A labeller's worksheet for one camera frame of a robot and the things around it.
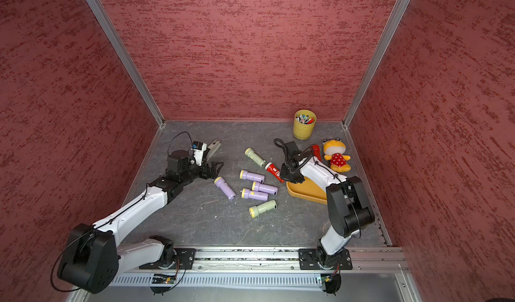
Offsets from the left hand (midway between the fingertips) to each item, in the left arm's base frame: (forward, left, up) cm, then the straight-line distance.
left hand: (214, 165), depth 85 cm
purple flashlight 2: (-5, -23, -11) cm, 26 cm away
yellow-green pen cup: (+30, -44, -3) cm, 53 cm away
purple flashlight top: (+2, -13, -11) cm, 17 cm away
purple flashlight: (-5, -4, -12) cm, 14 cm away
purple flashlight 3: (-8, -14, -10) cm, 19 cm away
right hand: (-2, -32, -10) cm, 33 cm away
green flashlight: (+11, -18, -11) cm, 24 cm away
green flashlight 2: (-16, -18, -11) cm, 26 cm away
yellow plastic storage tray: (-5, -43, -13) cm, 46 cm away
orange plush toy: (+15, -58, -8) cm, 61 cm away
